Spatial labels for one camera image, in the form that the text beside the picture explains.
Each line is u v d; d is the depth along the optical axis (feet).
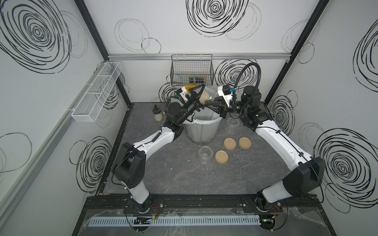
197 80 2.91
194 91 2.09
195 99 2.04
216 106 2.05
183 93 2.28
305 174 1.33
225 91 1.83
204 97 2.31
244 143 3.10
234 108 1.96
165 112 1.93
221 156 2.94
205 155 2.96
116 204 2.48
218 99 2.05
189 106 2.16
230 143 3.17
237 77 3.54
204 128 2.60
